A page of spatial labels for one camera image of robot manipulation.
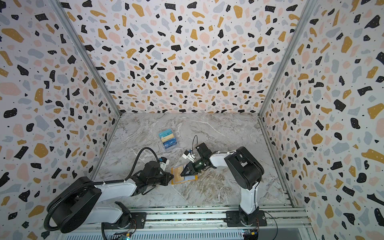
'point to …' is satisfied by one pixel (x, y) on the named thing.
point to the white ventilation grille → (158, 236)
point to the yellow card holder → (187, 178)
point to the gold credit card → (177, 173)
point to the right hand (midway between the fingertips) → (182, 173)
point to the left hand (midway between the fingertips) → (176, 175)
